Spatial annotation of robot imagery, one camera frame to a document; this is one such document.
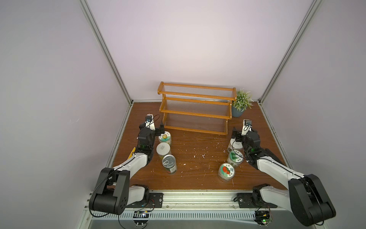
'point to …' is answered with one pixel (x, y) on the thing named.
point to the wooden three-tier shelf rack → (196, 108)
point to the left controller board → (140, 217)
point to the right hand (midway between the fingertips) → (244, 125)
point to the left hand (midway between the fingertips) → (155, 119)
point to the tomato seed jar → (226, 171)
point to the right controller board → (263, 217)
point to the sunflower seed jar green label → (165, 137)
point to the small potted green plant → (243, 101)
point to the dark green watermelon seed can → (169, 163)
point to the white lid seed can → (235, 145)
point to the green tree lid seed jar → (235, 157)
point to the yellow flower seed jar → (163, 149)
